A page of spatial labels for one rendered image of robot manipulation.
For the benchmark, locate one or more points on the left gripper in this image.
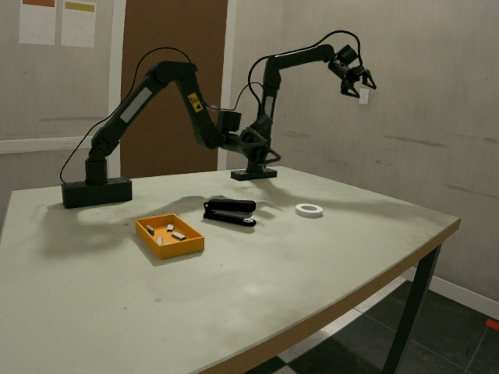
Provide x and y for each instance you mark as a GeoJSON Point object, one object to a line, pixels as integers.
{"type": "Point", "coordinates": [349, 79]}

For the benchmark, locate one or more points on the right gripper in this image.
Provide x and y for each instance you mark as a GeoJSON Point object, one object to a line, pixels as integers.
{"type": "Point", "coordinates": [247, 144]}

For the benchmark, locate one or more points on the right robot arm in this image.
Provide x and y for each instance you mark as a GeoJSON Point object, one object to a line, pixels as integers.
{"type": "Point", "coordinates": [106, 139]}

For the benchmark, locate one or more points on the white flat ring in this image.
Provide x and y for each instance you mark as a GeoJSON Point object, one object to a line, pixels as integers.
{"type": "Point", "coordinates": [306, 210]}

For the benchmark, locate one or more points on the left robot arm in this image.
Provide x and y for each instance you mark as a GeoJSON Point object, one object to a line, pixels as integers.
{"type": "Point", "coordinates": [272, 79]}

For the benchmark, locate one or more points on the orange tray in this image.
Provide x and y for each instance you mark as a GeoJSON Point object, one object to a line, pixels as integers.
{"type": "Point", "coordinates": [160, 224]}

